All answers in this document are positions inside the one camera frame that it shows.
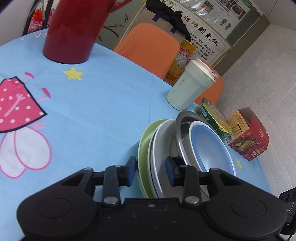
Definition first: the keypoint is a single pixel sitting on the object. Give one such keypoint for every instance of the stainless steel bowl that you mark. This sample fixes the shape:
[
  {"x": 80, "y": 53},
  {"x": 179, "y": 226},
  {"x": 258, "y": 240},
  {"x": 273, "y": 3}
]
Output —
[{"x": 183, "y": 122}]

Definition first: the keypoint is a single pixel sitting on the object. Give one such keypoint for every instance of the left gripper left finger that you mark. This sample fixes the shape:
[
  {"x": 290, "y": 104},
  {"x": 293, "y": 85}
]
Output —
[{"x": 116, "y": 176}]

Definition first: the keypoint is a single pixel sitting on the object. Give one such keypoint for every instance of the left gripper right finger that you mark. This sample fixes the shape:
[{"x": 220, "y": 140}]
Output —
[{"x": 185, "y": 176}]

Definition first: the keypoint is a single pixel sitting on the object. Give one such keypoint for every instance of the orange chair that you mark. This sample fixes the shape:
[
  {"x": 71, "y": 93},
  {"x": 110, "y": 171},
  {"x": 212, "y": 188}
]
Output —
[
  {"x": 149, "y": 47},
  {"x": 213, "y": 93}
]

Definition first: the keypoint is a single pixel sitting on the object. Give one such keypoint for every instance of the yellow snack bag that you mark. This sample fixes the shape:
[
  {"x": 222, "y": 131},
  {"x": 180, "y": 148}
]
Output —
[{"x": 182, "y": 59}]

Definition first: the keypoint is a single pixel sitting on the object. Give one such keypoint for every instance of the red cracker box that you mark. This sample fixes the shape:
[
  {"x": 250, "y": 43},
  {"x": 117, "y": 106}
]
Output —
[{"x": 249, "y": 137}]

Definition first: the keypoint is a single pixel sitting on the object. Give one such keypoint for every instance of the green instant noodle cup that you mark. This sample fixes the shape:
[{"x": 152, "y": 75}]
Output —
[{"x": 214, "y": 117}]

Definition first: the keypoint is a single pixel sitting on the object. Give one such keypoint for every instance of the red thermos jug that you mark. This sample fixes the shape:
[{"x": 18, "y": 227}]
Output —
[{"x": 75, "y": 27}]

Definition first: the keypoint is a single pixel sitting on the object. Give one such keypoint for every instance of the blue cartoon tablecloth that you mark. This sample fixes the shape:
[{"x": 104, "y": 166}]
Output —
[{"x": 95, "y": 115}]

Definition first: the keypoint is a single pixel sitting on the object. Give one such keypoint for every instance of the brown paper bag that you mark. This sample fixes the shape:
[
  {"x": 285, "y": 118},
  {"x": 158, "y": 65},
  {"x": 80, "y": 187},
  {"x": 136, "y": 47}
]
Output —
[{"x": 146, "y": 16}]

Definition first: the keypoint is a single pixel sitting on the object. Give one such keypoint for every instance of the green plate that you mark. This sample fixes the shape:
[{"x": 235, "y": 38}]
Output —
[{"x": 143, "y": 159}]

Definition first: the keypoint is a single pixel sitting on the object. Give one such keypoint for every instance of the right orange chair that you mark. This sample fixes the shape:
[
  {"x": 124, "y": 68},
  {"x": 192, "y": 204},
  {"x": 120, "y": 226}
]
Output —
[{"x": 213, "y": 93}]

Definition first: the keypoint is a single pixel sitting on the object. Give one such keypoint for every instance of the left orange chair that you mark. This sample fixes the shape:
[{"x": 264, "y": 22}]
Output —
[{"x": 149, "y": 47}]

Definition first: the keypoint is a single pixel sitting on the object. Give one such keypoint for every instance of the poster with Chinese text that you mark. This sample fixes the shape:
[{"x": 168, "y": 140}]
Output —
[{"x": 210, "y": 45}]

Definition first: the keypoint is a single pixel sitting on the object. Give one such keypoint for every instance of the grey rimmed white plate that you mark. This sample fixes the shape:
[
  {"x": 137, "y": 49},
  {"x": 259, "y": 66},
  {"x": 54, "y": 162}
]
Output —
[{"x": 162, "y": 145}]

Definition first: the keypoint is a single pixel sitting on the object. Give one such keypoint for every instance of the white ceramic bowl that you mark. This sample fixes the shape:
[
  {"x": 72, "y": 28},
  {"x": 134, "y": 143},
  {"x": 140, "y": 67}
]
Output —
[{"x": 196, "y": 138}]

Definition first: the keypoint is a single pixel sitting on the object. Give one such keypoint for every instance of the black cloth on bag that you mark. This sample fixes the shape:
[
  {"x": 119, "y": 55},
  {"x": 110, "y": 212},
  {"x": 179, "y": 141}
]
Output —
[{"x": 173, "y": 17}]

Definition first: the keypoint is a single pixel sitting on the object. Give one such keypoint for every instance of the black metal stand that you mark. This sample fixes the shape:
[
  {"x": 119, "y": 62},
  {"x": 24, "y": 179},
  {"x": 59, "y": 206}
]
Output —
[{"x": 39, "y": 17}]

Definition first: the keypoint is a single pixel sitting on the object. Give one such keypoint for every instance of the white travel tumbler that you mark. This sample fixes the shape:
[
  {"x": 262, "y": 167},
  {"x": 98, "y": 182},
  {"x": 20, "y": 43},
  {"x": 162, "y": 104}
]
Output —
[{"x": 196, "y": 78}]

